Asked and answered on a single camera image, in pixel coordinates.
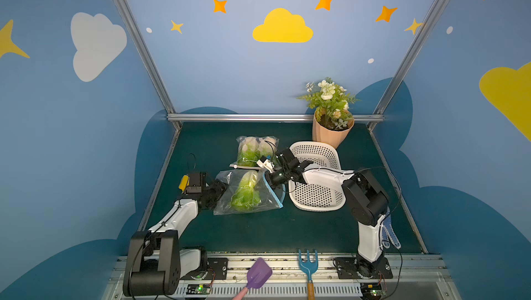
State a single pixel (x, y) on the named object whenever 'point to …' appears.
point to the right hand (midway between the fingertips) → (257, 186)
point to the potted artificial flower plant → (332, 119)
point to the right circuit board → (370, 291)
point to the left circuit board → (198, 289)
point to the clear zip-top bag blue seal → (272, 198)
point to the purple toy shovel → (258, 274)
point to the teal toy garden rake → (309, 268)
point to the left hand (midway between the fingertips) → (230, 187)
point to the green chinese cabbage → (245, 197)
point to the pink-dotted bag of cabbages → (251, 150)
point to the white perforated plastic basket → (314, 196)
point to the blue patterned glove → (388, 233)
